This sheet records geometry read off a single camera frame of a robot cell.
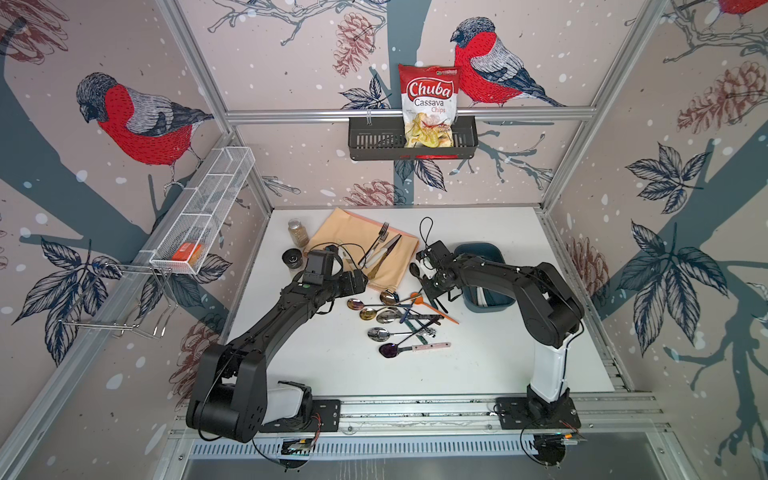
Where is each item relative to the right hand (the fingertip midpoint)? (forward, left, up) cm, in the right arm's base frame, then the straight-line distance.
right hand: (428, 287), depth 98 cm
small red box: (-12, +59, +34) cm, 69 cm away
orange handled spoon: (-5, +3, 0) cm, 6 cm away
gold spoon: (-11, +19, +2) cm, 22 cm away
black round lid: (+1, +43, +13) cm, 45 cm away
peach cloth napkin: (+21, +26, +2) cm, 34 cm away
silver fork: (+20, +17, +1) cm, 27 cm away
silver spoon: (-17, +15, +2) cm, 23 cm away
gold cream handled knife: (+9, +28, +1) cm, 29 cm away
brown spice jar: (+16, +46, +8) cm, 50 cm away
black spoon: (+4, +5, +3) cm, 7 cm away
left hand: (-3, +21, +12) cm, 25 cm away
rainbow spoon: (-8, +23, +2) cm, 25 cm away
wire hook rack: (-25, +63, +37) cm, 77 cm away
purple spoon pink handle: (-22, +12, +3) cm, 25 cm away
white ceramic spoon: (-3, -17, 0) cm, 17 cm away
